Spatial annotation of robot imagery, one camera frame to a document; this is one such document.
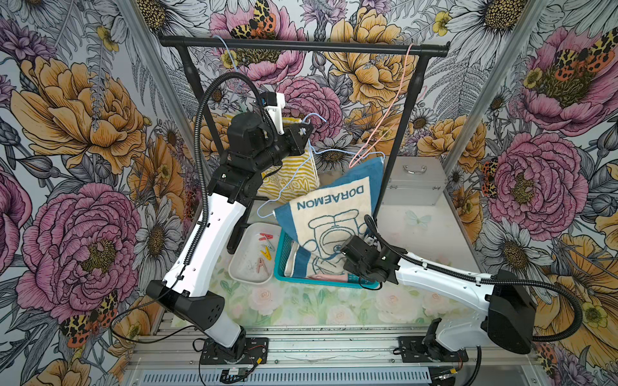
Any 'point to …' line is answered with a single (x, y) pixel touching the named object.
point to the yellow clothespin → (267, 253)
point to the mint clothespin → (271, 247)
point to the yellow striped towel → (295, 178)
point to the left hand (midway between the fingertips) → (312, 134)
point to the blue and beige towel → (318, 224)
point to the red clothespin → (265, 236)
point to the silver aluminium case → (415, 181)
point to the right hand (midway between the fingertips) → (351, 270)
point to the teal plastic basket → (283, 245)
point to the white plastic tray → (254, 256)
